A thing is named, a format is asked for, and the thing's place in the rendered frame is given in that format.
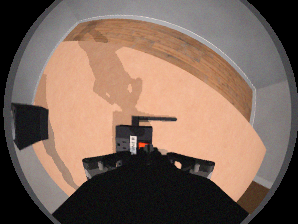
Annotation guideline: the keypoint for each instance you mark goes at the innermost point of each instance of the black power strip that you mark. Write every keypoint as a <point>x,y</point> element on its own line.
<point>132,137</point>

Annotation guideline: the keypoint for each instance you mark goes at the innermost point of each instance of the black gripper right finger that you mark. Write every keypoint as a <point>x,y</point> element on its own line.
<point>189,164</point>

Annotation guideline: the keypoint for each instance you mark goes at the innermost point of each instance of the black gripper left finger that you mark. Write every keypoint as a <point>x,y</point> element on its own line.
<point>130,162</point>

